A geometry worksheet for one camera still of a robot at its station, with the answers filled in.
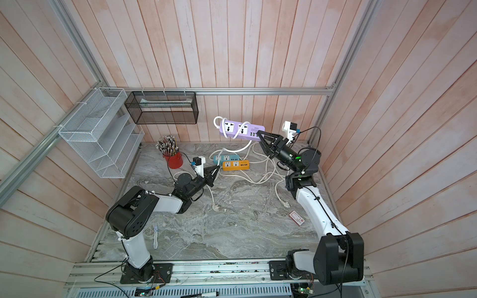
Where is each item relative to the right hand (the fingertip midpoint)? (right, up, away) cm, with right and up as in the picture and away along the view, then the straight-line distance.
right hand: (254, 137), depth 63 cm
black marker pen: (-18, -59, +6) cm, 62 cm away
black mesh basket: (-48, +22, +41) cm, 67 cm away
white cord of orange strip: (-1, -17, +38) cm, 42 cm away
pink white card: (+23, -36, +25) cm, 49 cm away
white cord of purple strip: (-16, -33, +27) cm, 45 cm away
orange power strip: (-6, -11, +41) cm, 43 cm away
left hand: (-14, -11, +25) cm, 31 cm away
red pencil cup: (-41, -9, +40) cm, 58 cm away
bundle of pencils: (-42, 0, +32) cm, 53 cm away
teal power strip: (-13, -6, +48) cm, 50 cm away
